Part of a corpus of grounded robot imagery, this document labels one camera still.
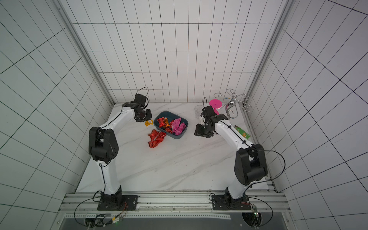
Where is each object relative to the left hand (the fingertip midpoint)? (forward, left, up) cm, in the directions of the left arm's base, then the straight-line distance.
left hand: (149, 119), depth 96 cm
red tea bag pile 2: (-9, -5, -9) cm, 14 cm away
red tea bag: (+1, -8, -5) cm, 9 cm away
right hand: (-12, -30, +2) cm, 33 cm away
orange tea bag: (+2, -11, -6) cm, 13 cm away
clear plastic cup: (+14, -35, -6) cm, 39 cm away
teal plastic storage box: (+8, -16, -7) cm, 19 cm away
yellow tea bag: (-3, 0, 0) cm, 3 cm away
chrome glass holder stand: (-1, -54, +12) cm, 55 cm away
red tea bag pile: (-7, -3, -8) cm, 11 cm away
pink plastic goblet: (-2, -43, +18) cm, 46 cm away
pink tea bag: (0, -18, -5) cm, 19 cm away
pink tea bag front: (-4, -22, -6) cm, 23 cm away
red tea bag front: (-5, -14, -6) cm, 16 cm away
